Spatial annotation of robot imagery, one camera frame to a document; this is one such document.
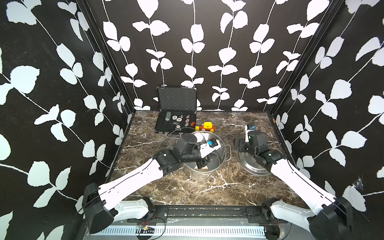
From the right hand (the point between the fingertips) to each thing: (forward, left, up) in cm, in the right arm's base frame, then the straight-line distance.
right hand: (240, 137), depth 82 cm
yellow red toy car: (+19, +17, -14) cm, 29 cm away
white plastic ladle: (-4, -1, +10) cm, 11 cm away
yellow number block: (+20, +25, -18) cm, 37 cm away
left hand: (-13, +16, +8) cm, 22 cm away
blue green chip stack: (+31, +47, -14) cm, 58 cm away
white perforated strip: (-42, +10, -19) cm, 47 cm away
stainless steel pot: (-5, +11, -20) cm, 23 cm away
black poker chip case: (+36, +40, -11) cm, 55 cm away
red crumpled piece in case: (+24, +28, -17) cm, 41 cm away
